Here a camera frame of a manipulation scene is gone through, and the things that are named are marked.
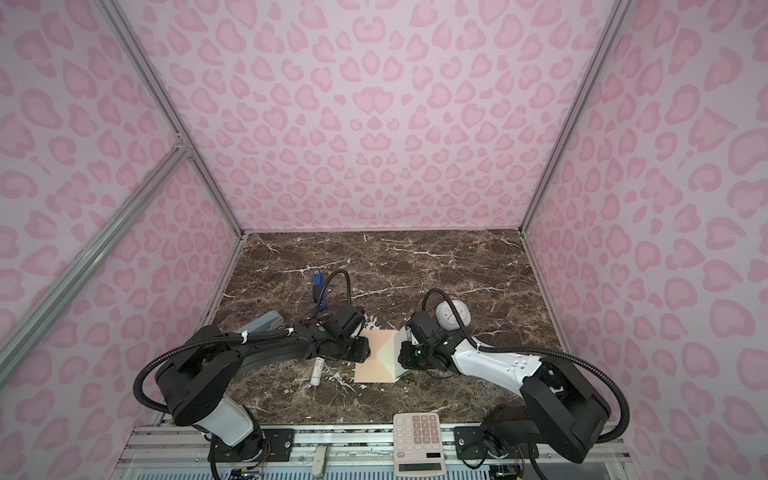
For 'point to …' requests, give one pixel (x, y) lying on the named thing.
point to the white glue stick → (318, 370)
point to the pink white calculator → (418, 445)
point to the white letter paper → (400, 336)
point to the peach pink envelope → (380, 365)
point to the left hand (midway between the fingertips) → (369, 349)
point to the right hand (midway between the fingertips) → (400, 359)
